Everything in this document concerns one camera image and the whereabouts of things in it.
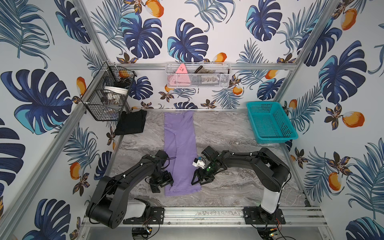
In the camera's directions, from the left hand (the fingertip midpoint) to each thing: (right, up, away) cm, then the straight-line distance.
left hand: (168, 185), depth 82 cm
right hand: (+16, +1, +1) cm, 16 cm away
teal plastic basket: (+72, +35, +32) cm, 86 cm away
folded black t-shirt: (-33, +35, +31) cm, 57 cm away
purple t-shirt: (+6, +13, +15) cm, 21 cm away
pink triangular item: (+6, +61, +8) cm, 62 cm away
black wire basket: (-38, +49, +7) cm, 63 cm away
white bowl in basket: (-28, +52, -1) cm, 59 cm away
